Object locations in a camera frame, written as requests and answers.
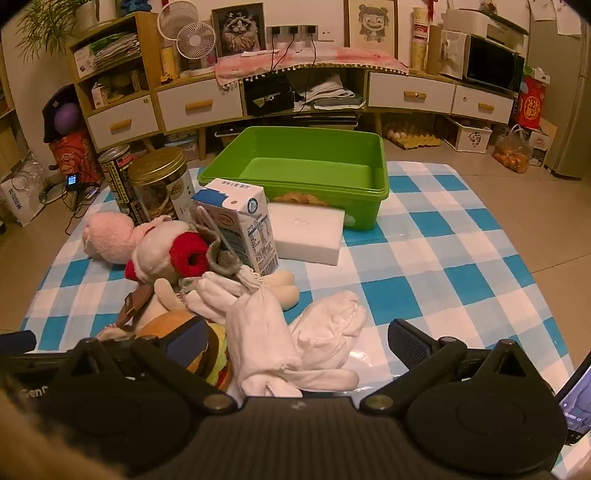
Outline white cabinet drawer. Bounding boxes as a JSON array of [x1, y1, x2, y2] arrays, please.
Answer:
[[156, 78, 245, 133], [368, 72, 456, 114], [451, 85, 516, 124], [86, 95, 156, 151]]

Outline white foam block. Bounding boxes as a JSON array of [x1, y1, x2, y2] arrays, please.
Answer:
[[267, 202, 348, 267]]

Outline wall power outlets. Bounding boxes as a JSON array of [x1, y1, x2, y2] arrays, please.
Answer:
[[266, 23, 341, 44]]

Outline black box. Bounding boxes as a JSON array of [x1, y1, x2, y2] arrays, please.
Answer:
[[243, 76, 297, 117]]

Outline purple ball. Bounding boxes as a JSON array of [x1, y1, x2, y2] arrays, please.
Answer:
[[54, 103, 82, 133]]

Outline white printer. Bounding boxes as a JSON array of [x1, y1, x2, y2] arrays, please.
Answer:
[[441, 8, 530, 41]]

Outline black cloth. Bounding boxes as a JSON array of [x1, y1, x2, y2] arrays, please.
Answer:
[[42, 84, 84, 143]]

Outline brown leather strap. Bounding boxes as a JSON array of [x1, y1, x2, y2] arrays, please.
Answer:
[[115, 284, 153, 329]]

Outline black printed can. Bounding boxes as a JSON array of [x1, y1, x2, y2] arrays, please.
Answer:
[[97, 145, 140, 217]]

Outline small white desk fan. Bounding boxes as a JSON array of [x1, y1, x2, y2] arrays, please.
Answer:
[[176, 22, 218, 78]]

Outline framed cat picture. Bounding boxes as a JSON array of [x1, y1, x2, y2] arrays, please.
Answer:
[[212, 3, 267, 59]]

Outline cardboard tube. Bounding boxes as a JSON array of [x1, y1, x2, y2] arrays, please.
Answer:
[[427, 25, 443, 75]]

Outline pile of papers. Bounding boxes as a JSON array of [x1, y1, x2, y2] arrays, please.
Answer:
[[295, 74, 363, 112]]

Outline cardboard box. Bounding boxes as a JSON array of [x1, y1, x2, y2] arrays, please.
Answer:
[[528, 117, 558, 167]]

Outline black microwave oven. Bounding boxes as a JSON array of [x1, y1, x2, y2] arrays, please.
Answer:
[[464, 34, 527, 96]]

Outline clear storage box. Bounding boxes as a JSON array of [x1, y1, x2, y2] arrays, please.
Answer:
[[165, 132, 200, 162]]

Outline potted green plant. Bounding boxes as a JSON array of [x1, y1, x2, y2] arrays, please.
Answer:
[[17, 0, 101, 43]]

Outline stack of shelf papers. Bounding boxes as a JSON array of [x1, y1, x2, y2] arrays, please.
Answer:
[[91, 32, 142, 70]]

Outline gold lid clear jar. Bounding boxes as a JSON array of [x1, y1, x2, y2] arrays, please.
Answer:
[[128, 148, 195, 223]]

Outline white plastic bag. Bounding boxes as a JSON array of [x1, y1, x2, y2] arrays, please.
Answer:
[[0, 172, 48, 228]]

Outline white plush toy red scarf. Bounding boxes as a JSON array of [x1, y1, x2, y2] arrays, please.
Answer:
[[124, 219, 211, 287]]

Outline yellow tube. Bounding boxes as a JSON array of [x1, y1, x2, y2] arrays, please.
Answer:
[[160, 46, 179, 80]]

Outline small white box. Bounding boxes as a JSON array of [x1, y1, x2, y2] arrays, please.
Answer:
[[73, 44, 98, 78]]

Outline white gloves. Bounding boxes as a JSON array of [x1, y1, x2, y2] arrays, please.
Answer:
[[184, 271, 271, 324]]

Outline bag of oranges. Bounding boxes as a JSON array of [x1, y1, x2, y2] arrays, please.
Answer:
[[492, 124, 533, 174]]

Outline egg tray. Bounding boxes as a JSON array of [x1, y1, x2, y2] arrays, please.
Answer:
[[385, 121, 443, 150]]

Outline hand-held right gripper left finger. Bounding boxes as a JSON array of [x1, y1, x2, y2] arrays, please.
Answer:
[[55, 318, 237, 413]]

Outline red gift bag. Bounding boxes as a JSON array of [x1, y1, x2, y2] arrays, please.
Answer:
[[517, 75, 548, 131]]

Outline red printed box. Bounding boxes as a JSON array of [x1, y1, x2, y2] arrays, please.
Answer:
[[49, 129, 105, 186]]

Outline framed cartoon girl picture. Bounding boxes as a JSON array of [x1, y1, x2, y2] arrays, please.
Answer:
[[345, 0, 399, 49]]

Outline blue white milk carton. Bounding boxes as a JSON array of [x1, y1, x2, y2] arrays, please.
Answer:
[[191, 179, 281, 278]]

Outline cream rabbit plush toy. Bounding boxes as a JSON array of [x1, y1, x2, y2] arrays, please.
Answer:
[[154, 270, 301, 319]]

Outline white rabbit doll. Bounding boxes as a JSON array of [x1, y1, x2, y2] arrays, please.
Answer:
[[225, 290, 368, 398]]

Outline grey refrigerator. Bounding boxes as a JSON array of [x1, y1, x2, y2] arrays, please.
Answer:
[[544, 17, 591, 182]]

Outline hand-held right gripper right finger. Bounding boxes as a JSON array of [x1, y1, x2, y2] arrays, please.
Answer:
[[359, 318, 532, 414]]

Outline green plastic bin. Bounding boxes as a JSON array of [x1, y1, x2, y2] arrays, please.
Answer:
[[198, 126, 389, 230]]

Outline pink plush toy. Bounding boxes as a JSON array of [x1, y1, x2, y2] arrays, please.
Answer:
[[82, 212, 136, 265]]

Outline white storage crate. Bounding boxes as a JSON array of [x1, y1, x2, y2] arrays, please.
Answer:
[[442, 115, 493, 154]]

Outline blue white checkered mat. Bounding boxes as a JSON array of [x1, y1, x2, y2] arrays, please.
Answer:
[[25, 161, 578, 480]]

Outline stack of paper cups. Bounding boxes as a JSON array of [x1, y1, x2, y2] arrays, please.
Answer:
[[412, 6, 433, 71]]

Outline burger plush toy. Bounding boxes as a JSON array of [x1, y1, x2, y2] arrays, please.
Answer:
[[137, 308, 234, 391]]

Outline smartphone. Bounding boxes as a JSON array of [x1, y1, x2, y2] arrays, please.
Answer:
[[555, 364, 591, 447]]

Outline wooden cabinet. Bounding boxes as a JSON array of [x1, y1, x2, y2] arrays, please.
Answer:
[[69, 11, 519, 154]]

